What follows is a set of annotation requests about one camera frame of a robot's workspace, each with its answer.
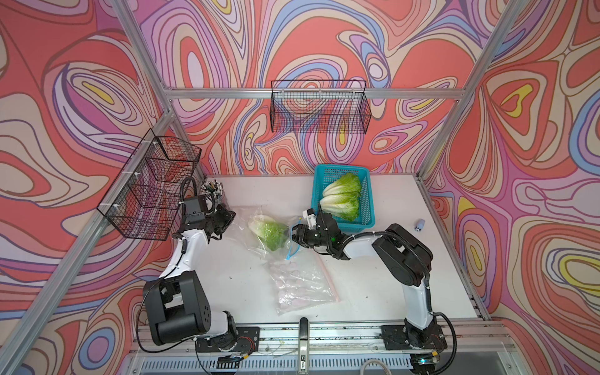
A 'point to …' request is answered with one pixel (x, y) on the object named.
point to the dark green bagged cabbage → (272, 233)
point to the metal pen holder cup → (212, 192)
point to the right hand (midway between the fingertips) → (287, 240)
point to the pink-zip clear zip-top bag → (300, 283)
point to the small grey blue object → (419, 224)
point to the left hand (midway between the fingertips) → (238, 211)
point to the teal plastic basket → (324, 174)
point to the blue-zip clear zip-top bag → (240, 224)
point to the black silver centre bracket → (304, 348)
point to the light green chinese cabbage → (345, 191)
